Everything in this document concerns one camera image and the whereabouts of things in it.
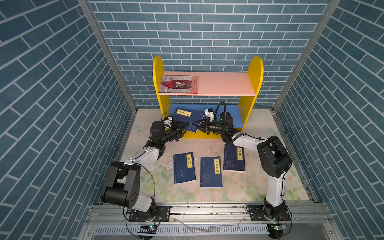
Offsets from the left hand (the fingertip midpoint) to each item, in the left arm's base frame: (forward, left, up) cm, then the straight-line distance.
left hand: (193, 126), depth 81 cm
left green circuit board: (-44, +21, -27) cm, 55 cm away
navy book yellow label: (+9, +6, -1) cm, 11 cm away
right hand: (+1, -1, -1) cm, 1 cm away
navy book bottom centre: (-17, -11, -22) cm, 30 cm away
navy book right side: (-9, -25, -20) cm, 34 cm away
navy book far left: (-15, +5, -23) cm, 28 cm away
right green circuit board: (-45, -41, -24) cm, 65 cm away
